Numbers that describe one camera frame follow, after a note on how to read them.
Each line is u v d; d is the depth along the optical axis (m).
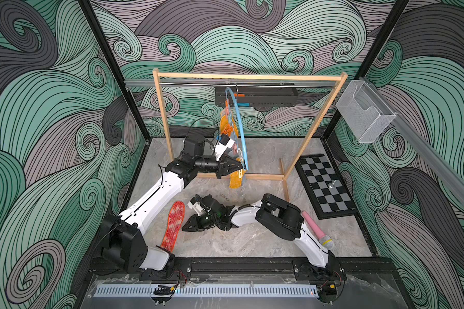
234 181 0.88
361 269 0.74
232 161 0.67
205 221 0.78
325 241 0.77
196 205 0.83
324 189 0.93
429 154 0.59
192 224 0.79
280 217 0.56
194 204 0.83
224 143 0.63
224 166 0.63
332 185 0.92
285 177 0.98
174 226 0.84
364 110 0.78
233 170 0.67
